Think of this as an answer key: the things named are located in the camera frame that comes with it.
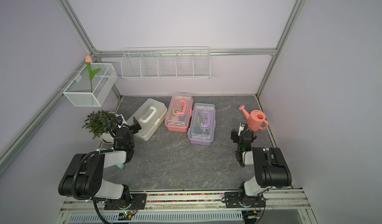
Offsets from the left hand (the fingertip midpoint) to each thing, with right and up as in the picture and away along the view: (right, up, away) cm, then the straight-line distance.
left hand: (128, 121), depth 88 cm
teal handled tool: (-1, -24, -7) cm, 25 cm away
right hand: (+70, -5, +6) cm, 71 cm away
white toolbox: (+10, +3, +5) cm, 12 cm away
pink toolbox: (+29, +6, +13) cm, 33 cm away
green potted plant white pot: (-15, -1, -4) cm, 15 cm away
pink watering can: (+79, +1, +4) cm, 79 cm away
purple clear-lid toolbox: (+45, -2, +4) cm, 45 cm away
